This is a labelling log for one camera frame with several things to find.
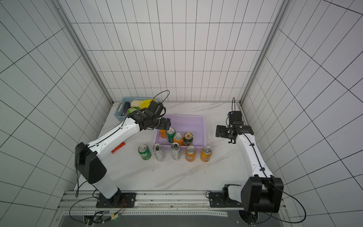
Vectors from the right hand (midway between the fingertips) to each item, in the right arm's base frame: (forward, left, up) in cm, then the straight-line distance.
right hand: (220, 130), depth 84 cm
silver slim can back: (-14, +36, -1) cm, 39 cm away
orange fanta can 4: (-13, +9, -5) cm, 17 cm away
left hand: (-1, +37, +3) cm, 37 cm away
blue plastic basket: (+18, +74, -9) cm, 77 cm away
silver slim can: (-14, +26, -2) cm, 30 cm away
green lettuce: (+18, +63, -5) cm, 66 cm away
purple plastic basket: (+14, +24, -15) cm, 32 cm away
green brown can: (-4, +20, -4) cm, 21 cm away
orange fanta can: (-1, +36, -7) cm, 37 cm away
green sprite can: (-14, +45, -5) cm, 47 cm away
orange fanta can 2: (-4, +26, -4) cm, 26 cm away
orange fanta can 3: (-14, +18, -5) cm, 23 cm away
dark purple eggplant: (+26, +71, -10) cm, 76 cm away
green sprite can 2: (-2, +31, -4) cm, 31 cm away
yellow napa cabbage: (+27, +57, -7) cm, 64 cm away
